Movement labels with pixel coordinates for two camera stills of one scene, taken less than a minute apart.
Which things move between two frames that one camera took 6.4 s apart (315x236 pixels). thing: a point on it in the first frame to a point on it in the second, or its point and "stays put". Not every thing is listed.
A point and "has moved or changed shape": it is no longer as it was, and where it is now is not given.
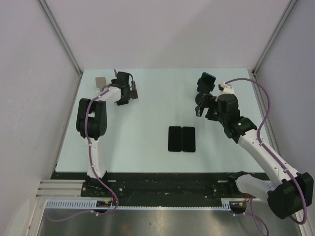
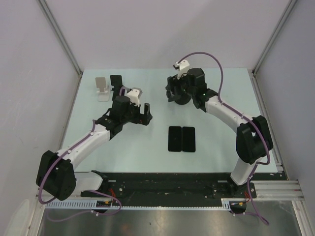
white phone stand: [100, 82] stays put
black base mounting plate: [154, 185] stays put
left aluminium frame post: [47, 11] stays put
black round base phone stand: [204, 87] has moved or changed shape
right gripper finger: [199, 110] to [171, 84]
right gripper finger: [205, 99] to [171, 96]
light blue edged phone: [188, 139] stays put
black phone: [174, 139] stays put
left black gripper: [126, 98] to [141, 119]
